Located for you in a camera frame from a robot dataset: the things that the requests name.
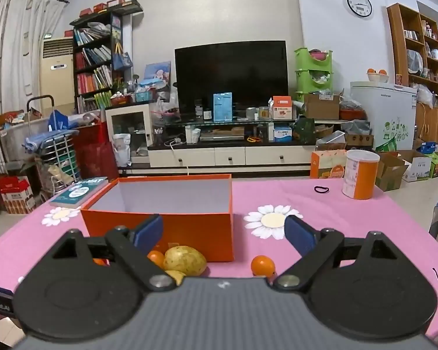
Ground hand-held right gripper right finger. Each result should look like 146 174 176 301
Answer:
274 215 391 293

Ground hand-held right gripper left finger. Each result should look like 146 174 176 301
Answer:
53 214 176 292

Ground yellow passion fruit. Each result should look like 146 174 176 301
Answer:
163 246 208 277
165 270 187 287

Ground orange cardboard box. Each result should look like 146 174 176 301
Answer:
81 174 235 263

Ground pink flowered tablecloth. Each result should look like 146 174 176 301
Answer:
0 176 438 343

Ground orange printed carton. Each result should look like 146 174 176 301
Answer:
310 149 348 179

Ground teal book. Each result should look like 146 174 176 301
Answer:
50 177 109 209

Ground white bag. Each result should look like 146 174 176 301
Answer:
112 133 132 167

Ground orange and white canister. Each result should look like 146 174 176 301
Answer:
342 149 381 200

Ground red bag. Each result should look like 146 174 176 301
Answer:
73 122 120 183

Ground white TV stand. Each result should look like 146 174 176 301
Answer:
119 118 351 176

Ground white plastic bin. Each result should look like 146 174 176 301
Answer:
316 130 345 146

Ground dark green bag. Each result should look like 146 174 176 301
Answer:
292 115 316 146

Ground white glass door cabinet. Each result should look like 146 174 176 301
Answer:
105 103 154 157

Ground red and white carton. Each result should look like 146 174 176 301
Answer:
0 175 35 215

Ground open cardboard box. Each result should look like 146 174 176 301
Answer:
375 152 410 192

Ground orange and white box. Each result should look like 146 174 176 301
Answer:
272 96 293 120

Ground white and green box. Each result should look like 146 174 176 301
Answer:
401 149 433 183

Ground light blue packet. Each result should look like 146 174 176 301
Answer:
213 92 233 123

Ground white small fridge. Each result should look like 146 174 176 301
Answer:
350 81 418 152

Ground blue picture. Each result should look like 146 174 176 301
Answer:
143 61 172 90

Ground green stacked storage bins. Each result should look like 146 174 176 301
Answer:
294 47 333 103

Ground black television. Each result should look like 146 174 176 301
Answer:
174 40 290 115

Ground blue tote bag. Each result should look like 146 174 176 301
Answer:
112 42 134 71

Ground bowl of oranges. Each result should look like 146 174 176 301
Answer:
366 69 390 84

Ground standing air conditioner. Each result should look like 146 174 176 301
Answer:
39 37 75 117

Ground black bookshelf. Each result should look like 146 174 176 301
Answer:
69 0 144 115

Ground white curtain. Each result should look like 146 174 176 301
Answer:
0 0 70 174

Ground wooden shelf cabinet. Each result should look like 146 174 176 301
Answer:
387 3 438 150

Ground metal wire rack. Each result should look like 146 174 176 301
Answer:
34 136 81 197

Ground round wall clock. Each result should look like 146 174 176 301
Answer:
347 0 373 18

